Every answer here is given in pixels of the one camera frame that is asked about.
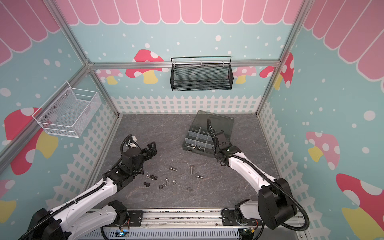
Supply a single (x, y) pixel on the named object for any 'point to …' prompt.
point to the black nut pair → (153, 177)
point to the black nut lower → (160, 187)
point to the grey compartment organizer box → (199, 140)
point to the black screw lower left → (147, 184)
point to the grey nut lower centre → (189, 189)
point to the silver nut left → (148, 176)
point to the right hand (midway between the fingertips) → (222, 143)
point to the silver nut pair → (166, 180)
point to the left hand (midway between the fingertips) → (149, 147)
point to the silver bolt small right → (198, 176)
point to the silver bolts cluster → (193, 146)
